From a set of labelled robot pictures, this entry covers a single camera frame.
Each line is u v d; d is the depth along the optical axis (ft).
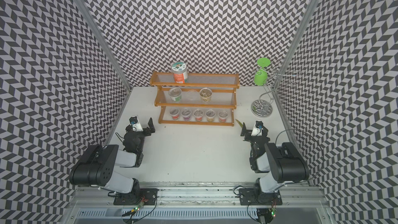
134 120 2.47
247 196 2.40
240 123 3.35
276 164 1.48
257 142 2.26
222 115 3.08
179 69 2.52
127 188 2.02
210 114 3.08
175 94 2.89
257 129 2.49
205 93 2.91
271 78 3.71
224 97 3.66
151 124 2.82
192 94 3.05
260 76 3.05
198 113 3.14
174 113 3.08
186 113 3.08
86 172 1.40
